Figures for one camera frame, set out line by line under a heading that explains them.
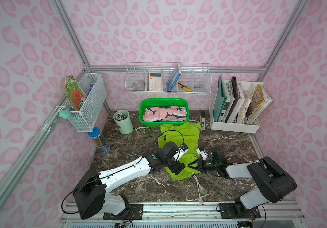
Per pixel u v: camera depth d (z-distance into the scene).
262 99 0.90
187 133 1.02
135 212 0.73
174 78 0.88
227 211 0.72
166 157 0.60
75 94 0.75
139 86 0.93
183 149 0.69
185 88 0.98
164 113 1.00
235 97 0.87
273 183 0.45
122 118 0.93
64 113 0.62
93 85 0.89
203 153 0.85
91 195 0.40
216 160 0.73
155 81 0.95
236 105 0.87
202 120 1.08
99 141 0.86
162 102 1.16
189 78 1.01
